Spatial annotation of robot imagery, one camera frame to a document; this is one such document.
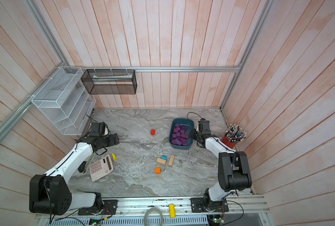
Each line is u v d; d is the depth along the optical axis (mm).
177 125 1038
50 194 406
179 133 983
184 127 1034
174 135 981
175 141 952
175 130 1004
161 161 880
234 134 864
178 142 955
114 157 899
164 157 908
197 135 724
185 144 931
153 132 1044
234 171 459
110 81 1060
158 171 857
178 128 1010
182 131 1008
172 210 713
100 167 858
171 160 903
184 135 986
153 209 711
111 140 780
